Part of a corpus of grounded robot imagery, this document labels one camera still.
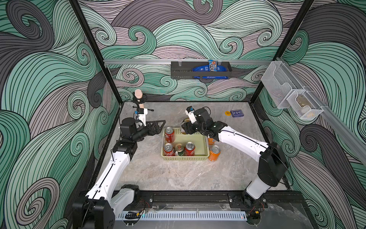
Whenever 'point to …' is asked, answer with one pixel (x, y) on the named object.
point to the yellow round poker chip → (228, 113)
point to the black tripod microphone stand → (139, 101)
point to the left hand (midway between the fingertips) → (160, 120)
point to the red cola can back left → (169, 134)
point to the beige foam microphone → (138, 94)
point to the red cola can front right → (189, 149)
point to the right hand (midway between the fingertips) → (188, 123)
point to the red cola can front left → (168, 150)
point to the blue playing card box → (237, 113)
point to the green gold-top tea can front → (179, 150)
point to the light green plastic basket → (201, 142)
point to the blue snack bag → (206, 68)
